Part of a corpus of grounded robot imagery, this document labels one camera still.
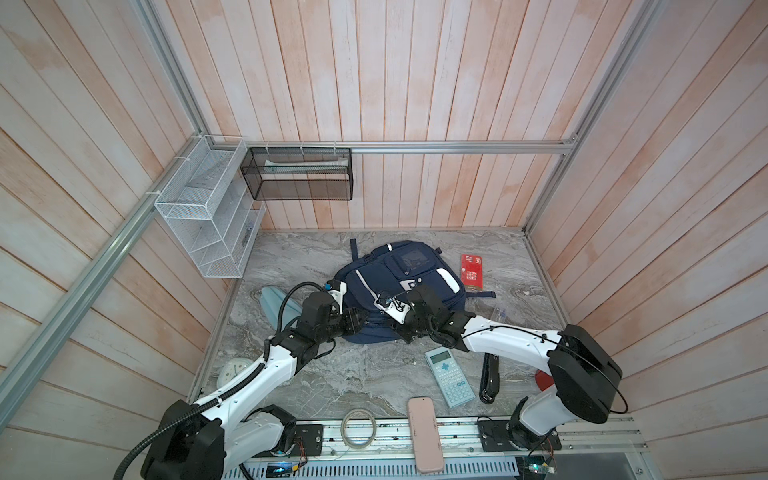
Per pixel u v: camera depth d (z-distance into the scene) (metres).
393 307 0.71
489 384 0.78
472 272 1.07
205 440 0.39
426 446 0.73
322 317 0.65
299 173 1.04
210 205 0.69
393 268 1.01
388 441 0.75
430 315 0.65
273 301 0.94
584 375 0.44
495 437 0.73
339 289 0.76
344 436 0.76
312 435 0.75
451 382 0.82
